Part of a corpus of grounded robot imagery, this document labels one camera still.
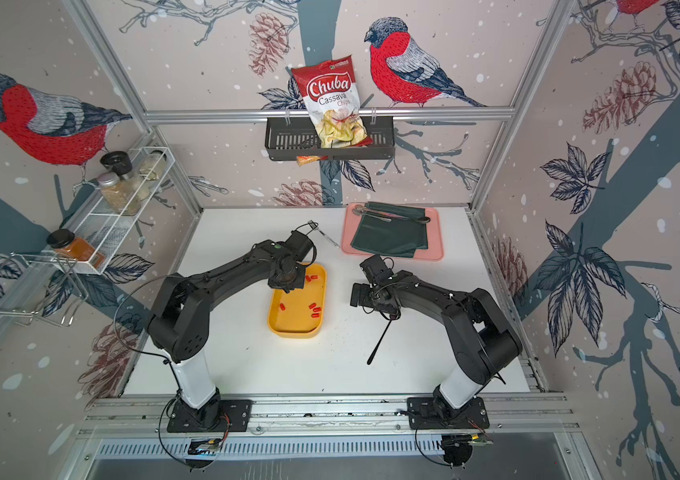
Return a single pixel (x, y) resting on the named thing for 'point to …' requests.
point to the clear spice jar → (151, 173)
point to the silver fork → (315, 225)
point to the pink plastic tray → (433, 252)
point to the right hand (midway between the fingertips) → (364, 300)
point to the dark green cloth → (400, 236)
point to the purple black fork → (392, 318)
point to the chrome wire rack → (54, 285)
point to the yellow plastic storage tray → (300, 313)
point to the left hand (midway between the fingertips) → (298, 277)
